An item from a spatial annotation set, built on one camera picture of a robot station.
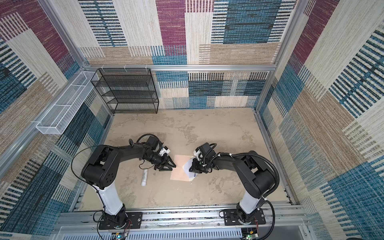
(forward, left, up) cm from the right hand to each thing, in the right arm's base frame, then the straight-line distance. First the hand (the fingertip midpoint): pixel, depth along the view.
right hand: (190, 172), depth 88 cm
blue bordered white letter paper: (-2, 0, -1) cm, 2 cm away
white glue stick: (-3, +26, +2) cm, 26 cm away
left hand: (+3, +9, +2) cm, 10 cm away
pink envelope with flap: (0, +7, -1) cm, 7 cm away
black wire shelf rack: (+56, +43, +17) cm, 72 cm away
